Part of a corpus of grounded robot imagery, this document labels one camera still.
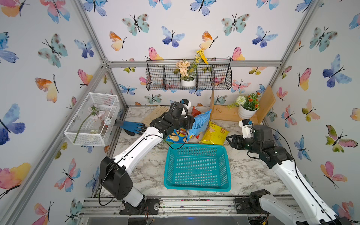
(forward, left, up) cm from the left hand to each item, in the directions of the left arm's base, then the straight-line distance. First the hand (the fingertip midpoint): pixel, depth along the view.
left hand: (196, 119), depth 76 cm
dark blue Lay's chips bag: (+2, +10, -20) cm, 22 cm away
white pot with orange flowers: (+18, -37, -9) cm, 42 cm away
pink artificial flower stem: (+2, +53, +4) cm, 53 cm away
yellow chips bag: (+3, -14, -22) cm, 26 cm away
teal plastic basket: (-16, -6, -28) cm, 33 cm away
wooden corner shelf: (+21, -28, -19) cm, 40 cm away
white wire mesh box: (-3, +54, +1) cm, 54 cm away
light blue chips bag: (-1, -2, -5) cm, 5 cm away
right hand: (-9, -19, -5) cm, 21 cm away
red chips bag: (+21, -2, -18) cm, 28 cm away
